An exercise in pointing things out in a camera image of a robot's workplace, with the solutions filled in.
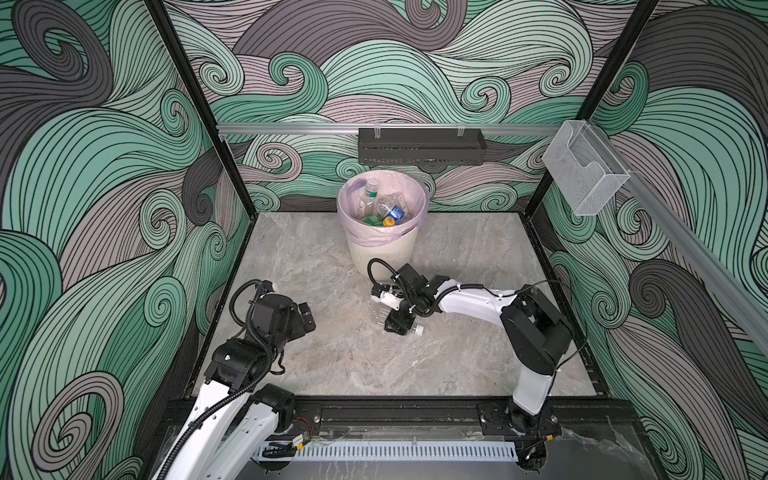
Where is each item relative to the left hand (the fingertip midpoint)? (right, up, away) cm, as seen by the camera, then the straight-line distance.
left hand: (295, 312), depth 74 cm
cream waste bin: (+22, +13, -1) cm, 26 cm away
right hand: (+25, -6, +16) cm, 30 cm away
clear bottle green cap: (+18, +29, +22) cm, 41 cm away
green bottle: (+19, +24, +16) cm, 35 cm away
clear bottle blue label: (+27, +27, +16) cm, 41 cm away
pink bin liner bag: (+25, +37, +21) cm, 49 cm away
